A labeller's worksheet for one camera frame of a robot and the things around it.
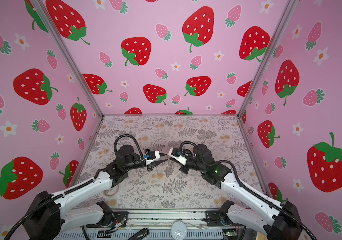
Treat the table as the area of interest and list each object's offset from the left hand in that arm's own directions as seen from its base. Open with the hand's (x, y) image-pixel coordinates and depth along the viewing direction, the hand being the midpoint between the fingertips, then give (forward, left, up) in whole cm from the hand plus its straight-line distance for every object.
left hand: (165, 155), depth 71 cm
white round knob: (-29, -7, -18) cm, 35 cm away
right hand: (0, -3, -1) cm, 3 cm away
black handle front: (-30, +11, -20) cm, 38 cm away
